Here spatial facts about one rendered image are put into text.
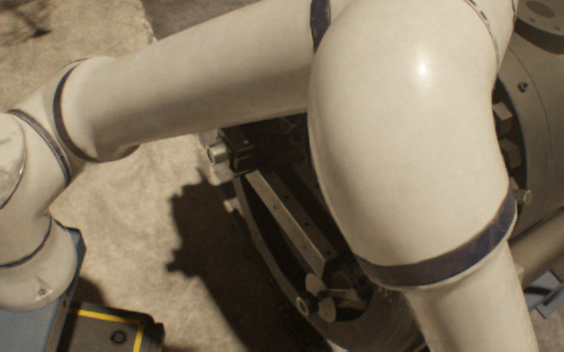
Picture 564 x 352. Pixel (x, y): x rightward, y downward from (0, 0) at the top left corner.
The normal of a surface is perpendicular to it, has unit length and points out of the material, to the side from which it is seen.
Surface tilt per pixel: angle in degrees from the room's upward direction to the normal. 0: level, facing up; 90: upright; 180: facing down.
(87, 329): 0
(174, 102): 88
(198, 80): 77
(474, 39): 37
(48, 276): 68
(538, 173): 63
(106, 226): 0
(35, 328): 0
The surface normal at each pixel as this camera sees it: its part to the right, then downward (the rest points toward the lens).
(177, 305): 0.09, -0.69
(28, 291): 0.45, 0.37
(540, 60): 0.26, -0.43
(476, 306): 0.10, 0.40
